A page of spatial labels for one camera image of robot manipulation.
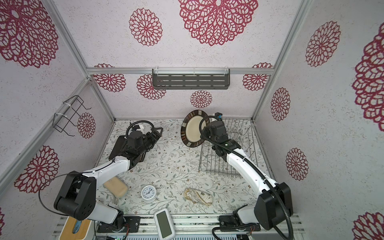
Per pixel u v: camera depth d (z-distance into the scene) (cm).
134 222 75
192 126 89
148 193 80
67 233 67
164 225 70
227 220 74
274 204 40
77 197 43
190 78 95
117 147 98
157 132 78
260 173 45
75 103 83
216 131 58
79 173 47
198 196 80
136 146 66
